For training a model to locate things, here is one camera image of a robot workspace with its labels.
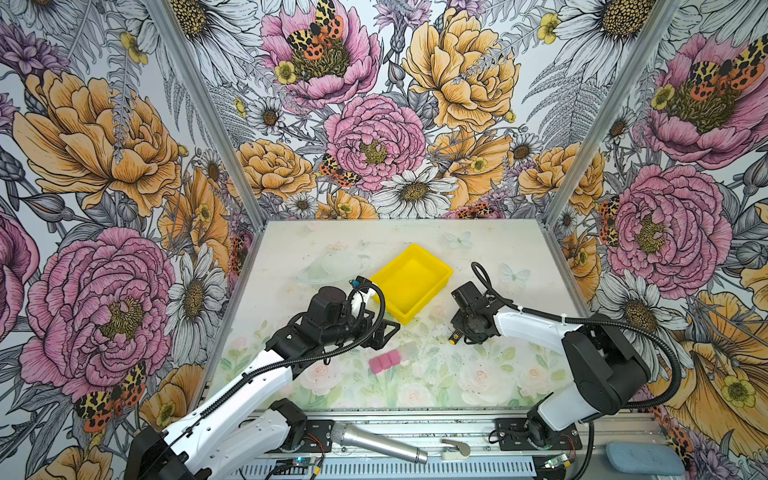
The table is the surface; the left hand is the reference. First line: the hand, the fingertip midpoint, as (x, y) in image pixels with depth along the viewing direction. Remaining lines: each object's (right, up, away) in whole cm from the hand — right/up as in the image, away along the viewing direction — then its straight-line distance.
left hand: (382, 329), depth 75 cm
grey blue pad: (+60, -28, -6) cm, 66 cm away
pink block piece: (0, -12, +10) cm, 16 cm away
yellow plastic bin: (+9, +9, +28) cm, 31 cm away
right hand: (+23, -5, +17) cm, 29 cm away
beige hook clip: (+17, -28, -3) cm, 33 cm away
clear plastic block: (+7, -10, +14) cm, 19 cm away
